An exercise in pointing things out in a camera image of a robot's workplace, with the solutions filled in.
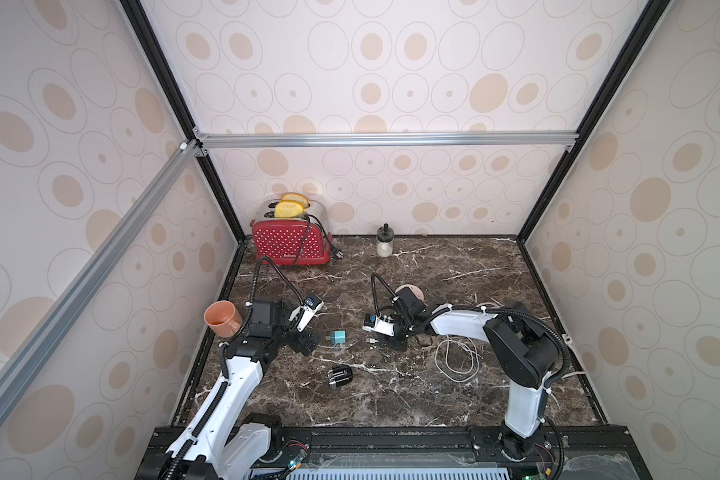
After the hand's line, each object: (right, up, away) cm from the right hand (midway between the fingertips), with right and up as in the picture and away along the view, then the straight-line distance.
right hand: (380, 343), depth 92 cm
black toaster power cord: (-16, +29, +20) cm, 38 cm away
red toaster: (-30, +32, +10) cm, 45 cm away
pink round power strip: (+13, +15, +8) cm, 21 cm away
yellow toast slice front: (-31, +43, +10) cm, 54 cm away
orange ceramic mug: (-49, +8, 0) cm, 49 cm away
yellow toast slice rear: (-30, +49, +14) cm, 59 cm away
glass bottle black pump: (+2, +32, +20) cm, 38 cm away
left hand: (-18, +10, -11) cm, 23 cm away
